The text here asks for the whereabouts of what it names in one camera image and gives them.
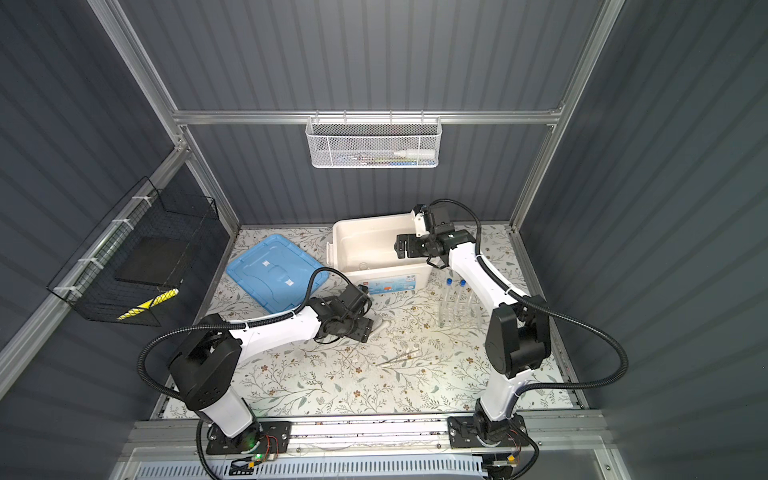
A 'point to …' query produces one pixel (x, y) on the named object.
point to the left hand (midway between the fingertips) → (363, 326)
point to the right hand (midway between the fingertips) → (412, 245)
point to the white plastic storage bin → (363, 247)
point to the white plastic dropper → (384, 326)
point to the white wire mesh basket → (373, 142)
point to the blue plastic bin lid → (277, 274)
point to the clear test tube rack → (473, 313)
